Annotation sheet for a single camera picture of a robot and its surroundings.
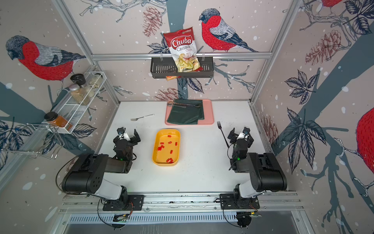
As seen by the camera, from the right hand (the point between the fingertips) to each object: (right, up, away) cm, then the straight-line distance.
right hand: (240, 129), depth 90 cm
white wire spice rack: (-94, +11, -16) cm, 96 cm away
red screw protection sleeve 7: (-46, -19, -2) cm, 50 cm away
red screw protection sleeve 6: (-44, -15, +2) cm, 47 cm away
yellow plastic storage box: (-48, -12, +5) cm, 50 cm away
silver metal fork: (-74, +5, +20) cm, 77 cm away
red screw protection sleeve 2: (-46, -10, +5) cm, 47 cm away
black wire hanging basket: (-52, +41, +5) cm, 66 cm away
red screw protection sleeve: (-41, -10, +5) cm, 43 cm away
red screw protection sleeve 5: (-52, -13, +4) cm, 54 cm away
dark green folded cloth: (-33, +9, +21) cm, 40 cm away
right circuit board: (-5, -41, -20) cm, 46 cm away
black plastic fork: (-10, 0, +14) cm, 17 cm away
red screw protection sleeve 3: (-51, -10, +6) cm, 53 cm away
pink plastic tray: (-18, +9, +21) cm, 29 cm away
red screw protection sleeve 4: (-50, -12, +4) cm, 52 cm away
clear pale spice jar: (-88, +30, -5) cm, 93 cm away
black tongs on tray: (-40, +17, +28) cm, 51 cm away
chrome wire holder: (-100, -2, -23) cm, 102 cm away
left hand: (-70, +1, 0) cm, 70 cm away
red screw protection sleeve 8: (-44, -19, -2) cm, 48 cm away
